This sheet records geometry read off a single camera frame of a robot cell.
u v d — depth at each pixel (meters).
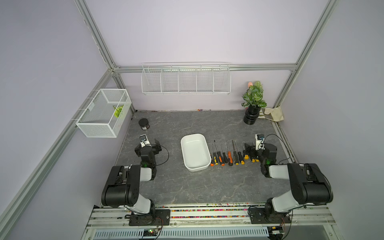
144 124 1.09
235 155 0.94
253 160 0.91
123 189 0.44
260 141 0.80
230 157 0.93
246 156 0.93
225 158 0.94
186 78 0.99
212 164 0.90
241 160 0.91
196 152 0.96
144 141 0.78
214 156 0.94
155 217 0.72
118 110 0.81
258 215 0.74
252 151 0.85
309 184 0.46
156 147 0.85
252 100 0.97
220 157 0.93
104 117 0.81
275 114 1.19
